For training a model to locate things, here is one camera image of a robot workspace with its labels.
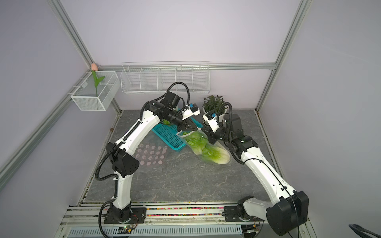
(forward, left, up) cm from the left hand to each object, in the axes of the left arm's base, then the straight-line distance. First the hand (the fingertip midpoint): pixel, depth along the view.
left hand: (195, 128), depth 76 cm
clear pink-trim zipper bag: (+4, +6, -10) cm, 12 cm away
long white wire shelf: (+42, +17, +3) cm, 45 cm away
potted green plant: (+26, -16, -8) cm, 32 cm away
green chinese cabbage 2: (-7, -11, -17) cm, 21 cm away
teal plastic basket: (+17, +19, -26) cm, 36 cm away
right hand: (0, -4, +1) cm, 4 cm away
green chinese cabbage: (-4, 0, -7) cm, 8 cm away
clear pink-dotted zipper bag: (0, +30, -25) cm, 39 cm away
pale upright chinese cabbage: (0, +14, +6) cm, 15 cm away
